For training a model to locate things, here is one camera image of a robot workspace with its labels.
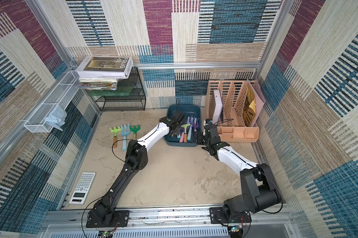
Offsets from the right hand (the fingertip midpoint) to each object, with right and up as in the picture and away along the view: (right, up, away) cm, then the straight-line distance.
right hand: (200, 132), depth 91 cm
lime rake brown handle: (-59, 0, +17) cm, 61 cm away
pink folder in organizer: (+32, +19, -8) cm, 38 cm away
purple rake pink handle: (-1, +4, +17) cm, 18 cm away
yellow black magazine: (+28, +14, -6) cm, 31 cm away
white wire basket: (-77, +22, -8) cm, 81 cm away
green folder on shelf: (-51, +25, +5) cm, 57 cm away
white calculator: (-65, -30, -9) cm, 72 cm away
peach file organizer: (+23, +2, +7) cm, 24 cm away
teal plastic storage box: (-5, +16, +27) cm, 32 cm away
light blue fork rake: (-50, 0, +17) cm, 53 cm away
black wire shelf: (-47, +23, +28) cm, 59 cm away
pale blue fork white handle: (-5, +2, +14) cm, 15 cm away
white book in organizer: (+13, +13, +8) cm, 20 cm away
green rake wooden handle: (-44, +1, +17) cm, 48 cm away
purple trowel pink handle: (-10, 0, +12) cm, 16 cm away
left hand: (-16, +2, +16) cm, 23 cm away
